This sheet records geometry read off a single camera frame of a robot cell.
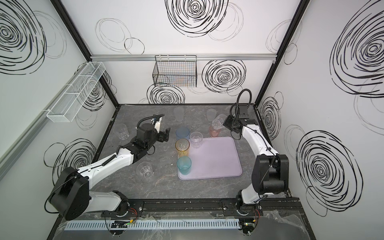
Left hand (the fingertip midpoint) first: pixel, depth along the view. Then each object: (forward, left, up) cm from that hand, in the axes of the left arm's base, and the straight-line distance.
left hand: (163, 125), depth 84 cm
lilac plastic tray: (-9, -33, -19) cm, 39 cm away
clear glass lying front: (-19, +10, -17) cm, 28 cm away
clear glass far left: (+6, +33, -16) cm, 37 cm away
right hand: (+5, -35, -2) cm, 36 cm away
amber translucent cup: (-9, -11, -8) cm, 16 cm away
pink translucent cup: (+8, -31, -17) cm, 36 cm away
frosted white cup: (+22, -5, -14) cm, 27 cm away
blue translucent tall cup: (0, -11, -6) cm, 12 cm away
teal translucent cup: (-16, -12, -14) cm, 25 cm away
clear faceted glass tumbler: (+8, -32, -7) cm, 34 cm away
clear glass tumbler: (+22, -29, -15) cm, 39 cm away
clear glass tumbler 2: (+1, -19, -15) cm, 24 cm away
